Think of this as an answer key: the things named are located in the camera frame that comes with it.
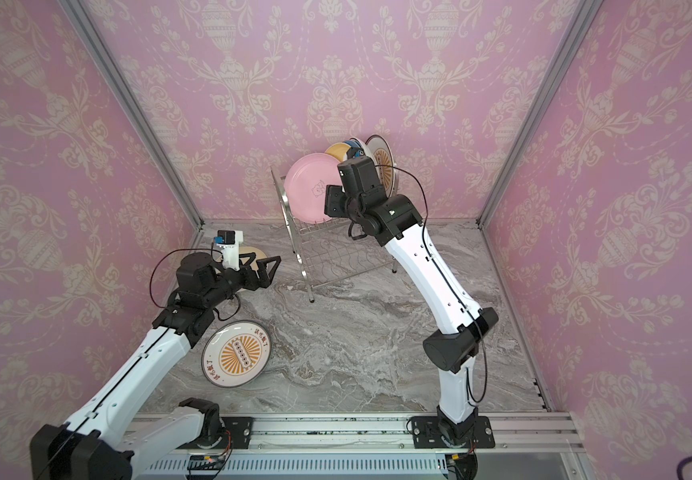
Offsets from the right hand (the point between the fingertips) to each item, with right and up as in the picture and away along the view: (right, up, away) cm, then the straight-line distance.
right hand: (338, 194), depth 72 cm
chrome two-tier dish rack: (-6, -14, +35) cm, 38 cm away
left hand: (-18, -16, +4) cm, 24 cm away
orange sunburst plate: (-31, -44, +16) cm, 56 cm away
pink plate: (-10, +6, +14) cm, 18 cm away
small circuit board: (-33, -66, +1) cm, 73 cm away
